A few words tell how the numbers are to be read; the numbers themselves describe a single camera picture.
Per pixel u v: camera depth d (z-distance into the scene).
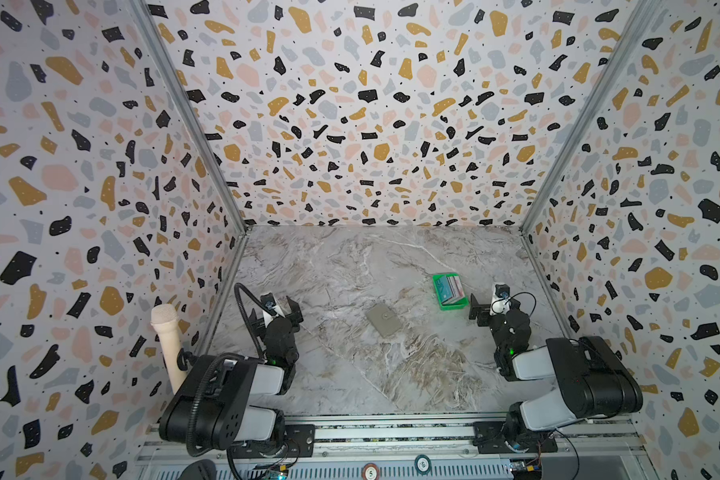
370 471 0.69
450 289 1.00
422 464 0.71
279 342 0.65
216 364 0.43
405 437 0.76
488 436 0.75
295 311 0.83
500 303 0.79
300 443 0.73
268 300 0.73
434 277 1.04
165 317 0.61
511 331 0.70
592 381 0.46
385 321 0.95
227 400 0.44
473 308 0.85
